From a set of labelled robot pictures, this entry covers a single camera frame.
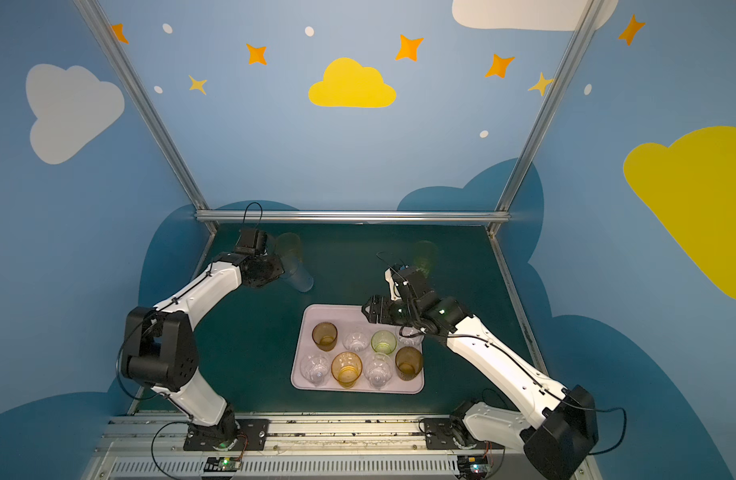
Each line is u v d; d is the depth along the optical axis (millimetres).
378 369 849
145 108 845
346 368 840
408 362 844
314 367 843
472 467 713
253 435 735
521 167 1017
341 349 879
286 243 972
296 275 912
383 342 896
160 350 460
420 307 567
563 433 381
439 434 745
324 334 897
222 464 705
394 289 614
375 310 675
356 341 897
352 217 1261
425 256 961
